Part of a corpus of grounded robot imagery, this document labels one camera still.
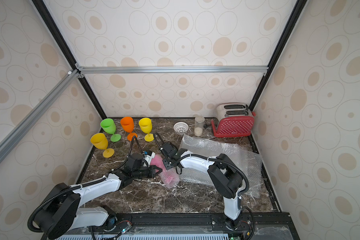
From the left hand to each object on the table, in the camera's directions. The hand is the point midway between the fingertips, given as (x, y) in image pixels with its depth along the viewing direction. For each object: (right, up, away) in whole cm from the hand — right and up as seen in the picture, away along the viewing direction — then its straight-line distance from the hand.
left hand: (166, 171), depth 82 cm
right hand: (+4, +5, +11) cm, 12 cm away
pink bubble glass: (+2, -3, -3) cm, 4 cm away
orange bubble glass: (-26, +27, +13) cm, 39 cm away
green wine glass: (-38, +26, +13) cm, 48 cm away
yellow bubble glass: (-15, +26, +16) cm, 35 cm away
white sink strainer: (+7, +25, +30) cm, 40 cm away
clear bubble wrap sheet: (+52, +2, +14) cm, 54 cm away
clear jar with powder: (+20, +28, +18) cm, 39 cm away
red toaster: (+42, +29, +15) cm, 53 cm away
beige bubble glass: (-40, +16, +5) cm, 43 cm away
